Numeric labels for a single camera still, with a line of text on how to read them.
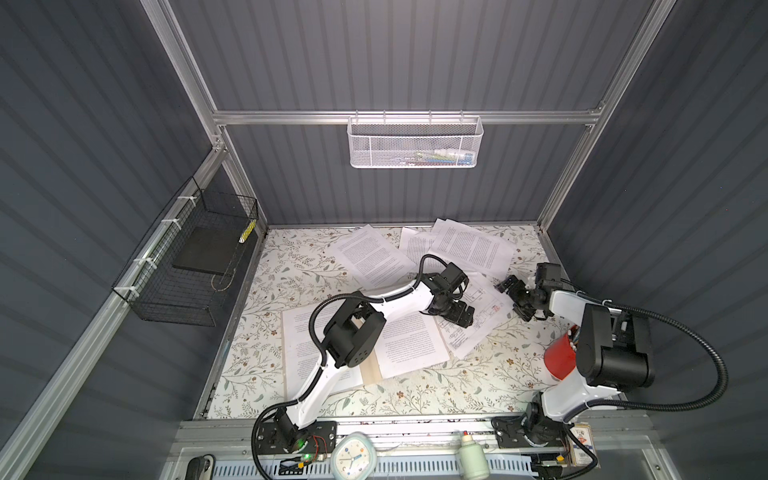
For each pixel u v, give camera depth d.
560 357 0.85
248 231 0.82
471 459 0.65
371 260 1.11
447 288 0.75
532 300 0.74
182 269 0.72
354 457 0.69
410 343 0.90
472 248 1.13
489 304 0.99
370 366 0.85
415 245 1.17
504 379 0.83
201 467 0.67
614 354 0.48
